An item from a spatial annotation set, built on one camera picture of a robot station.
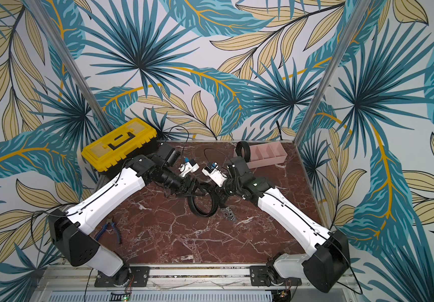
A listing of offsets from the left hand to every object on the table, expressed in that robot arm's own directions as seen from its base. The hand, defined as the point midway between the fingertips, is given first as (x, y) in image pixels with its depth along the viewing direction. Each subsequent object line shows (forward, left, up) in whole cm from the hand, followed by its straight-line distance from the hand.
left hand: (198, 198), depth 68 cm
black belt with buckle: (+34, -22, -10) cm, 42 cm away
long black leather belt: (+5, -4, -1) cm, 6 cm away
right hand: (+7, -4, -3) cm, 9 cm away
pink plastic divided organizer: (+42, -35, -23) cm, 59 cm away
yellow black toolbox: (+27, +45, -7) cm, 53 cm away
